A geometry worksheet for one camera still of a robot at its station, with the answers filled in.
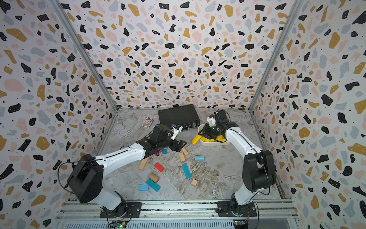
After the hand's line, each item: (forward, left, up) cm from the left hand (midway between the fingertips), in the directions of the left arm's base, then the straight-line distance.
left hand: (182, 137), depth 84 cm
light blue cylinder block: (-5, -11, -16) cm, 20 cm away
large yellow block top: (+1, -8, -3) cm, 9 cm away
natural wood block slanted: (-1, -1, -15) cm, 15 cm away
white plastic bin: (+3, -15, -11) cm, 19 cm away
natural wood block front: (-18, +17, -14) cm, 28 cm away
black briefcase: (+28, -1, -12) cm, 30 cm away
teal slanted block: (-13, -2, -17) cm, 22 cm away
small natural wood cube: (-21, -6, -14) cm, 26 cm away
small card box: (+24, +28, -14) cm, 40 cm away
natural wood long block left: (-9, +25, -15) cm, 31 cm away
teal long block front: (-22, +18, -16) cm, 32 cm away
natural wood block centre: (-6, +1, -14) cm, 15 cm away
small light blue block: (-23, +23, -17) cm, 36 cm away
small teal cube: (-1, +13, -15) cm, 20 cm away
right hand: (+4, -11, 0) cm, 12 cm away
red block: (-11, +15, -17) cm, 25 cm away
